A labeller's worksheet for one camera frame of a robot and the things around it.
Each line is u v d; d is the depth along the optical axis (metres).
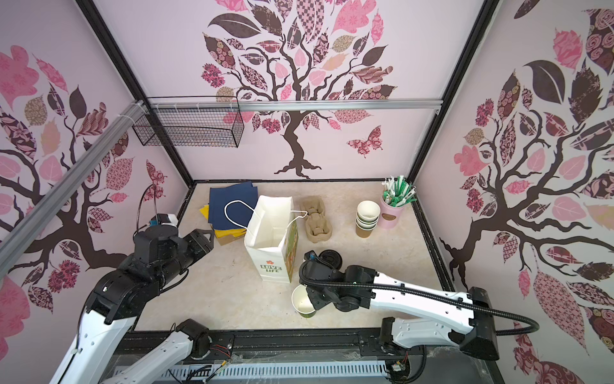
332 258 0.80
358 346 0.74
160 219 0.55
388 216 0.96
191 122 0.95
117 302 0.39
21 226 0.52
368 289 0.47
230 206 0.71
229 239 0.95
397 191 0.94
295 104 0.93
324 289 0.50
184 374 0.70
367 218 0.88
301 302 0.77
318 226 0.98
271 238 0.96
